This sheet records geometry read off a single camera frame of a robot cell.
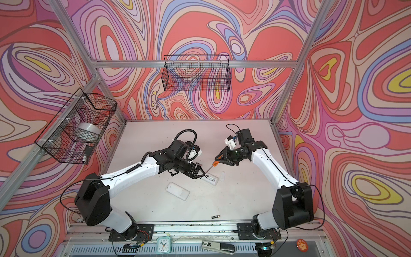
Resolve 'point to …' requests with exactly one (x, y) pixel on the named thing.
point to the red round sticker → (302, 245)
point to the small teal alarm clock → (164, 245)
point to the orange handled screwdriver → (215, 164)
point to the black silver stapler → (228, 248)
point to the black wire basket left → (57, 138)
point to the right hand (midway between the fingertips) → (219, 163)
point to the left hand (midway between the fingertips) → (201, 171)
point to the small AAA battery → (216, 216)
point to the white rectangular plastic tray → (177, 191)
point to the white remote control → (210, 179)
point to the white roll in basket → (86, 132)
